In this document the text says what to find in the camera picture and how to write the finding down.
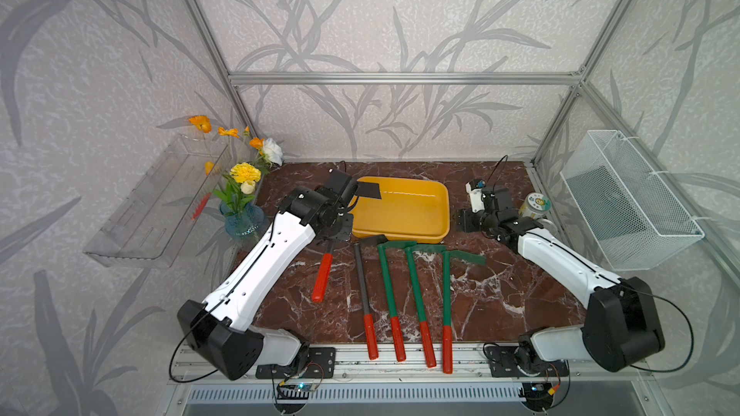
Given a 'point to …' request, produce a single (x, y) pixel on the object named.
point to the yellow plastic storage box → (411, 210)
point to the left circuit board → (299, 391)
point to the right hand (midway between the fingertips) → (462, 211)
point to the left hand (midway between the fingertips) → (341, 231)
